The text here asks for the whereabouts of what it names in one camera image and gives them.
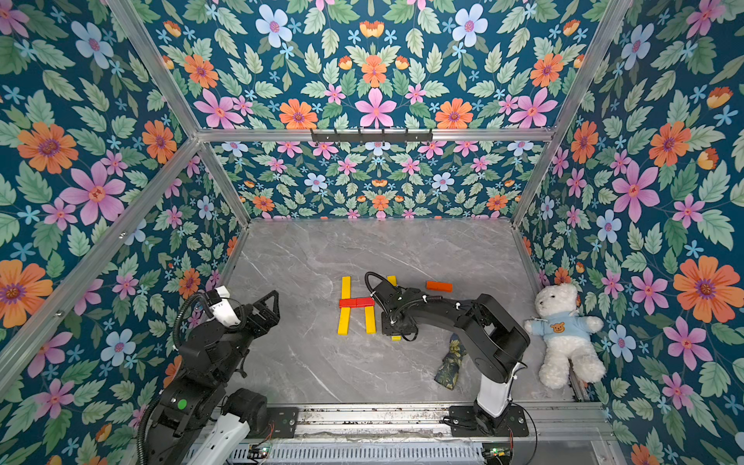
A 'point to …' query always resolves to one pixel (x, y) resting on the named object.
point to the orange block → (440, 286)
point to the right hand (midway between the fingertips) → (396, 324)
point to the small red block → (362, 302)
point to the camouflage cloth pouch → (449, 370)
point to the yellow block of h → (346, 287)
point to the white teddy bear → (567, 336)
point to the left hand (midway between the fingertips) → (271, 298)
